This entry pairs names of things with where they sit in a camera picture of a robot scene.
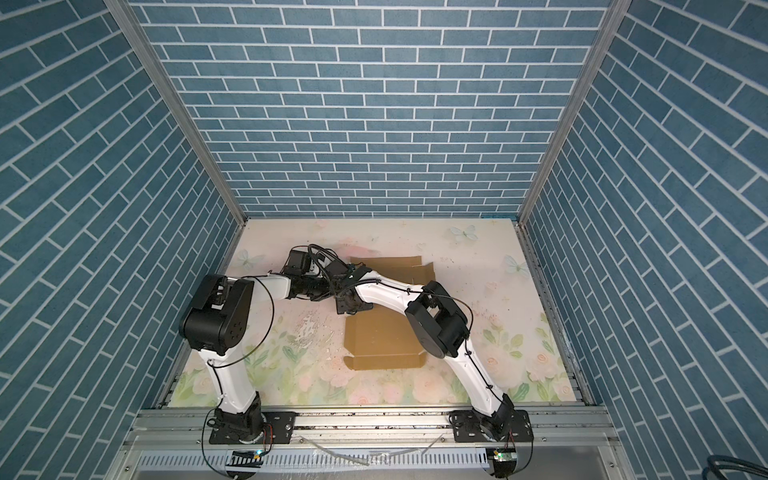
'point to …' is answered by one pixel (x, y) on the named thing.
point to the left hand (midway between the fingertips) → (343, 286)
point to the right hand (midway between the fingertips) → (346, 304)
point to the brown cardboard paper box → (382, 337)
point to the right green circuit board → (505, 454)
